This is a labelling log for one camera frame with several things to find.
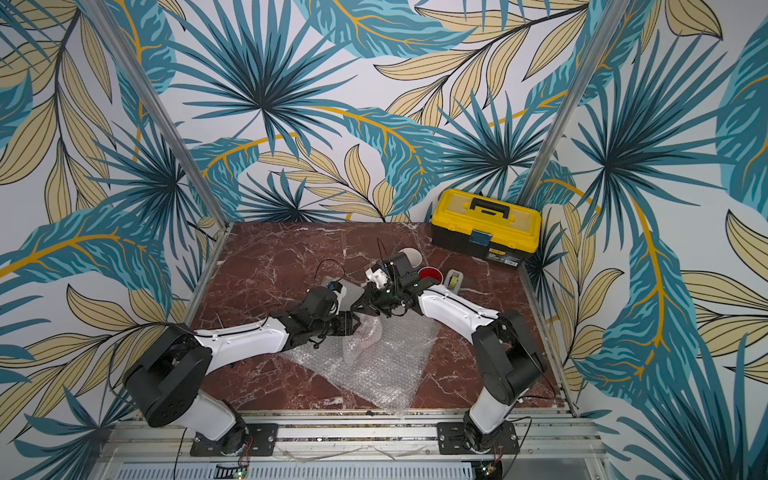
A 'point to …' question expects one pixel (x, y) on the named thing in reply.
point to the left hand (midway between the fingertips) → (355, 325)
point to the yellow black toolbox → (484, 227)
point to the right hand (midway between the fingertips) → (351, 308)
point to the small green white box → (453, 280)
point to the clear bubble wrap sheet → (381, 362)
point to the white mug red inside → (432, 272)
